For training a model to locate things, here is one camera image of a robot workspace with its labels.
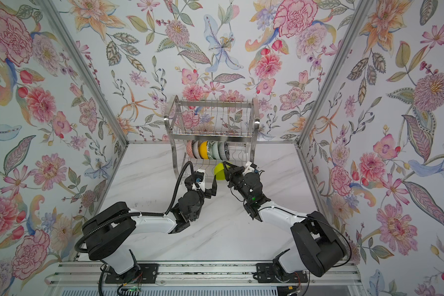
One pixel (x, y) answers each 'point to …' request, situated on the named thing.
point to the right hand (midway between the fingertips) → (221, 159)
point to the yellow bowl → (203, 150)
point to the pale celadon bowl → (215, 152)
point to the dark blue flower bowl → (224, 151)
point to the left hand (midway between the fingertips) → (209, 173)
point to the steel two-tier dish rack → (208, 132)
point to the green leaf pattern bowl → (209, 143)
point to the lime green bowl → (219, 172)
